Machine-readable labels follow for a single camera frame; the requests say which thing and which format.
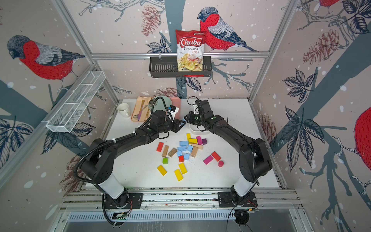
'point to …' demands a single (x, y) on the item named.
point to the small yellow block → (188, 136)
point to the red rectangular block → (160, 146)
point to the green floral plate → (159, 104)
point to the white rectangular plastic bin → (194, 129)
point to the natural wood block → (194, 152)
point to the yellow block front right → (183, 168)
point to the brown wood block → (172, 152)
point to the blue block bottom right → (186, 156)
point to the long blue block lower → (182, 148)
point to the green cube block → (165, 161)
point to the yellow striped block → (192, 141)
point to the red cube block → (181, 158)
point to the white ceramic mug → (123, 108)
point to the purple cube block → (204, 141)
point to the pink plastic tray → (176, 102)
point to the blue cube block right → (190, 148)
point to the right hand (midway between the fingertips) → (183, 117)
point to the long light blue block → (183, 143)
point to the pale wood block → (198, 146)
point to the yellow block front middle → (178, 175)
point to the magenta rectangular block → (199, 140)
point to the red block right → (216, 156)
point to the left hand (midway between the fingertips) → (187, 120)
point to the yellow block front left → (162, 170)
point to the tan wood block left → (165, 151)
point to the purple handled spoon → (143, 101)
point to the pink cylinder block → (221, 164)
